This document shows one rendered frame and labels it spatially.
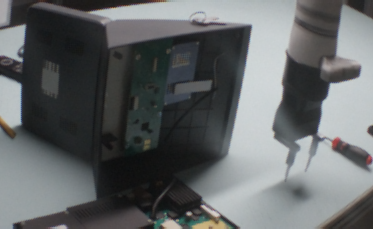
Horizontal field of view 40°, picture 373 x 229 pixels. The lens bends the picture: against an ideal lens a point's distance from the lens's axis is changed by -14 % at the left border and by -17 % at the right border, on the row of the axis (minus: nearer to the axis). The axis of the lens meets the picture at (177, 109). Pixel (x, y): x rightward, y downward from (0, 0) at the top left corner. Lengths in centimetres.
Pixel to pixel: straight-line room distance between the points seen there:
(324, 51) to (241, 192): 23
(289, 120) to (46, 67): 34
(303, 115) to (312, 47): 10
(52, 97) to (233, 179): 28
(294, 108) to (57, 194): 34
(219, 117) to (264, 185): 12
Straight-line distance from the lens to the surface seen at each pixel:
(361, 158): 94
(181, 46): 74
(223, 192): 79
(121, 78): 70
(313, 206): 81
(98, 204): 69
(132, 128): 73
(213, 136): 86
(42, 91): 82
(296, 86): 76
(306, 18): 73
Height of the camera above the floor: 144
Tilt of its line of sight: 26 degrees down
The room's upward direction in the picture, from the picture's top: 9 degrees clockwise
